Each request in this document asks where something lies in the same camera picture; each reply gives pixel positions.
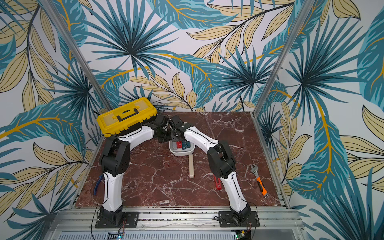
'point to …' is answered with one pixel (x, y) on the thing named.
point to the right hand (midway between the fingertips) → (177, 135)
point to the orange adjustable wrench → (263, 190)
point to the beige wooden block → (191, 166)
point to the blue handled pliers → (100, 178)
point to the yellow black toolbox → (129, 116)
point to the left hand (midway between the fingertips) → (173, 138)
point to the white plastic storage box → (188, 151)
